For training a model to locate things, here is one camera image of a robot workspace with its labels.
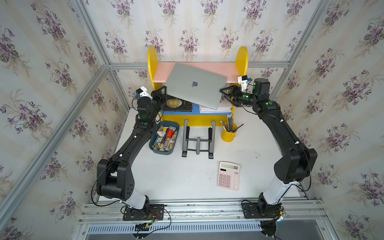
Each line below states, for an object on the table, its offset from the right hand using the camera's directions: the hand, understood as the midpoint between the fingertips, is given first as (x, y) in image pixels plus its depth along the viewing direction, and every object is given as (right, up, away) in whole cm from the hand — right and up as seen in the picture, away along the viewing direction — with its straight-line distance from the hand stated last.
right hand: (223, 93), depth 75 cm
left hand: (-27, +3, -2) cm, 27 cm away
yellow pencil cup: (+8, -25, +21) cm, 34 cm away
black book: (-29, -3, +26) cm, 39 cm away
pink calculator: (+5, -46, +8) cm, 47 cm away
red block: (-31, -23, +26) cm, 47 cm away
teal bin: (-35, -25, +23) cm, 49 cm away
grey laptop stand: (-4, -26, +17) cm, 32 cm away
